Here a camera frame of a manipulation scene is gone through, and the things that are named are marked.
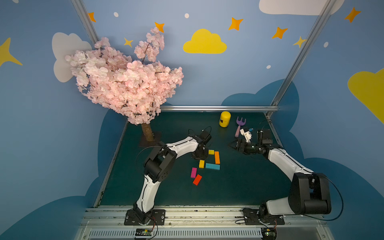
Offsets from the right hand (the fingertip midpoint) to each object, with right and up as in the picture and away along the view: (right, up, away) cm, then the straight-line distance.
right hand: (233, 145), depth 87 cm
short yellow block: (-12, -6, +11) cm, 18 cm away
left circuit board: (-48, -41, -15) cm, 65 cm away
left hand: (-16, -9, +9) cm, 21 cm away
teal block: (-12, -14, +6) cm, 20 cm away
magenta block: (-24, -17, +2) cm, 29 cm away
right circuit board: (+14, -42, -14) cm, 47 cm away
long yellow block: (-19, -13, +6) cm, 23 cm away
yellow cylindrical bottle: (-1, +17, +21) cm, 27 cm away
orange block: (-8, -9, +9) cm, 15 cm away
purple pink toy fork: (+13, +14, +28) cm, 34 cm away
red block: (-21, -20, -1) cm, 29 cm away
